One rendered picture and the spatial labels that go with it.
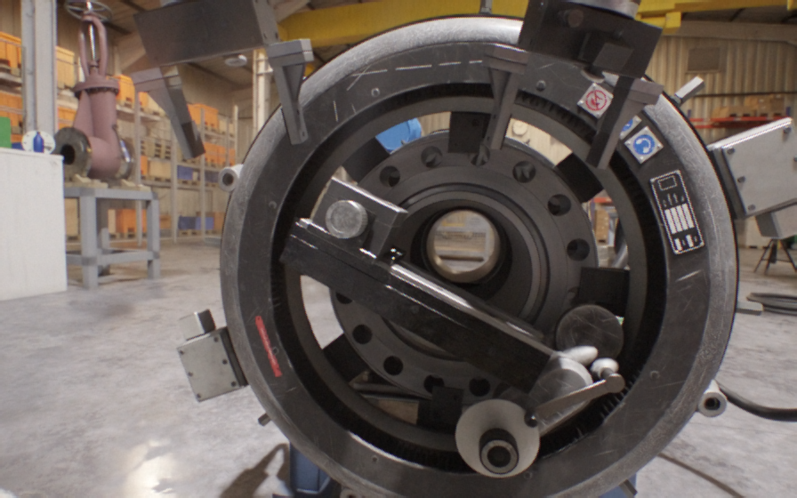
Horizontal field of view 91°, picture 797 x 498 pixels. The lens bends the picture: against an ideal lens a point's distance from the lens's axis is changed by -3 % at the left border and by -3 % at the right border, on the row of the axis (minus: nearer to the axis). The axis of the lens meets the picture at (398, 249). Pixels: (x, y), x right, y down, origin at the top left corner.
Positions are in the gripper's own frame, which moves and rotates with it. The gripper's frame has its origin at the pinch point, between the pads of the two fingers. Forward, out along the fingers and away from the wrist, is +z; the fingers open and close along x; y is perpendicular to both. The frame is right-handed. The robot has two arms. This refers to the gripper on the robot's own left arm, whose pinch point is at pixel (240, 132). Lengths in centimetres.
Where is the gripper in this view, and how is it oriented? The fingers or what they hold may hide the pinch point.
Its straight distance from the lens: 51.5
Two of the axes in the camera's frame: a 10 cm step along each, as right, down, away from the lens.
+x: -9.8, 0.8, 1.7
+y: 1.1, -4.7, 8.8
